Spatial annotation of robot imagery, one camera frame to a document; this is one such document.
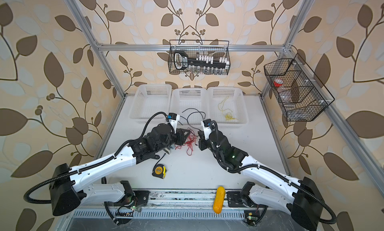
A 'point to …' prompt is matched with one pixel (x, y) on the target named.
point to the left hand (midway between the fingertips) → (189, 130)
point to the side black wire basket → (301, 94)
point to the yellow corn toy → (219, 199)
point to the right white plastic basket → (227, 106)
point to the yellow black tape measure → (159, 170)
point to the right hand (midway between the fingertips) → (199, 133)
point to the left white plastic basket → (150, 99)
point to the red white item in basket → (278, 82)
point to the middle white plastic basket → (191, 104)
